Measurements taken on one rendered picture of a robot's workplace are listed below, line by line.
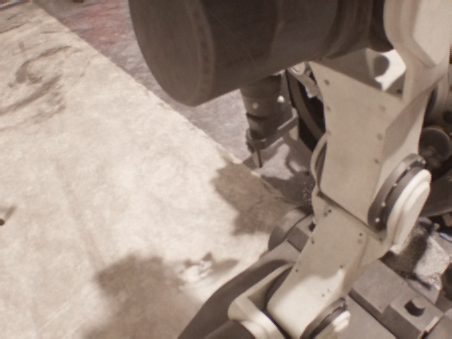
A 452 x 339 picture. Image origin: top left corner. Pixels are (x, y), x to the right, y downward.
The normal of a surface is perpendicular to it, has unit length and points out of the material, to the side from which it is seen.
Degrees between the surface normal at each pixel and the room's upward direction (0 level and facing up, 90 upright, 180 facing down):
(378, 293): 0
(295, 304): 46
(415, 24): 90
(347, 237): 60
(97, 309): 0
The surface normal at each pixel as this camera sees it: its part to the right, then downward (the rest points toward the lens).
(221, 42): 0.57, 0.44
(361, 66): -0.54, -0.36
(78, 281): -0.09, -0.75
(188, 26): -0.80, 0.44
